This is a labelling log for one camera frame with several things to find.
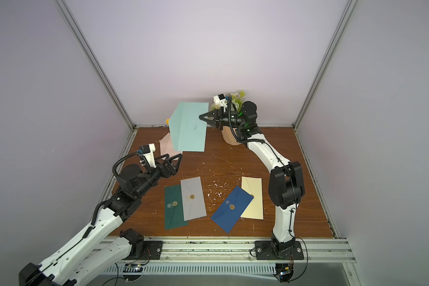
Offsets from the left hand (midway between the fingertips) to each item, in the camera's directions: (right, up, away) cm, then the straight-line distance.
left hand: (176, 155), depth 70 cm
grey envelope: (+4, -24, +18) cm, 30 cm away
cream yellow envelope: (+35, -18, +23) cm, 46 cm away
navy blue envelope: (+24, -27, +15) cm, 39 cm away
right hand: (+10, +16, -2) cm, 19 cm away
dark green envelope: (-5, -30, +13) cm, 33 cm away
